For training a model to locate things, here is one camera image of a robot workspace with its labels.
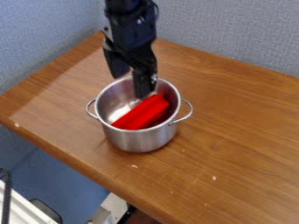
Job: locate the white table frame bracket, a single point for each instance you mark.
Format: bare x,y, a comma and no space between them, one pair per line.
114,211

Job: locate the white appliance with black edge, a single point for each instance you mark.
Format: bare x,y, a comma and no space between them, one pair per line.
19,211

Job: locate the stainless steel pot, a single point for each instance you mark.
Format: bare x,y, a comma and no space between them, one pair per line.
116,100

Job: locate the red rectangular block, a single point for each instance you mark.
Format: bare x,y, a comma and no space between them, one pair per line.
145,114

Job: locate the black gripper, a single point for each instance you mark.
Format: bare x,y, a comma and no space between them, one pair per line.
130,34

